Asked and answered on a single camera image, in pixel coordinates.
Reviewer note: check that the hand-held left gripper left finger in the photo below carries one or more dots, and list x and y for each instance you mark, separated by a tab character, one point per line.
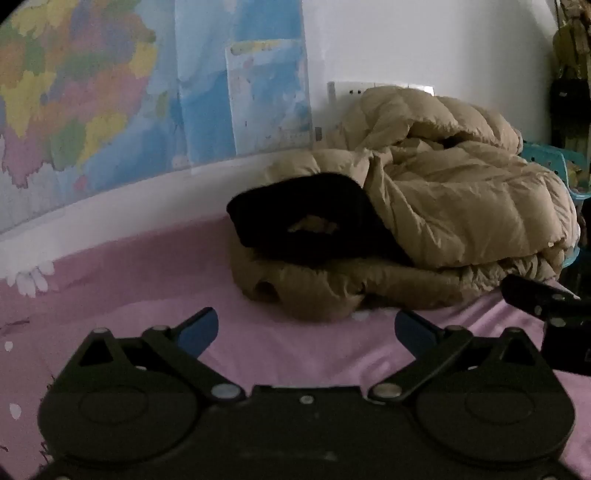
199	328

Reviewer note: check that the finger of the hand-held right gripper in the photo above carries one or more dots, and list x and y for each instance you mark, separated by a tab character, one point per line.
531	293

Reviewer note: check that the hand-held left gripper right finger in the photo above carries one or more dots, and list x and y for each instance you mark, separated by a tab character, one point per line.
408	328

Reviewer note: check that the beige down jacket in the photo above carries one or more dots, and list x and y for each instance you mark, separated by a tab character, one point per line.
461	203

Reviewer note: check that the pink flowered bed sheet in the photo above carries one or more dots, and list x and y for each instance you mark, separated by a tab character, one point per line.
295	341

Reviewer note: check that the turquoise plastic basket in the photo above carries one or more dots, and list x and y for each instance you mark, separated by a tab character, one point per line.
551	161

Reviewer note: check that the dark hanging bag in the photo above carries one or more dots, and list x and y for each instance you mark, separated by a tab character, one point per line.
570	110

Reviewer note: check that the small light blue map sheet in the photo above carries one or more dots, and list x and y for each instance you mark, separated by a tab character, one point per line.
268	97

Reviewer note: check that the white wall socket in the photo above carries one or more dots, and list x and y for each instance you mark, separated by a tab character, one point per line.
344	87

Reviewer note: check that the colourful wall map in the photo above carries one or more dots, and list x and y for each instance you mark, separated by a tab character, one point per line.
92	101

